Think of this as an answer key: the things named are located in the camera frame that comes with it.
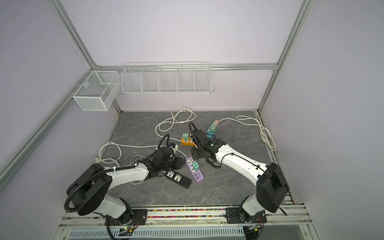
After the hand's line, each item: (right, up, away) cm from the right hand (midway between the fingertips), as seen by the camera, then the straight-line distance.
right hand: (197, 152), depth 83 cm
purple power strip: (0, -13, +2) cm, 13 cm away
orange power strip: (-6, +3, +16) cm, 18 cm away
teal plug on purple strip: (-1, -8, +1) cm, 8 cm away
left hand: (-7, -8, +3) cm, 11 cm away
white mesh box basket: (-66, +38, +16) cm, 78 cm away
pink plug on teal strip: (+13, +17, +22) cm, 31 cm away
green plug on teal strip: (+11, +13, +19) cm, 25 cm away
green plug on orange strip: (-8, +8, +14) cm, 18 cm away
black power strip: (-10, -16, 0) cm, 19 cm away
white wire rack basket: (-20, +46, +16) cm, 53 cm away
